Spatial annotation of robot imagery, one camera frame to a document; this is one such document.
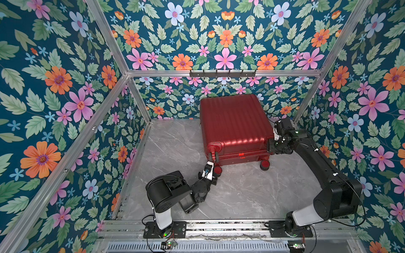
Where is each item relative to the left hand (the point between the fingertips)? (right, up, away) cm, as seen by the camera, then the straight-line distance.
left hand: (216, 162), depth 82 cm
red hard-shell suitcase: (+10, +18, 0) cm, 21 cm away
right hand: (+31, +8, +1) cm, 32 cm away
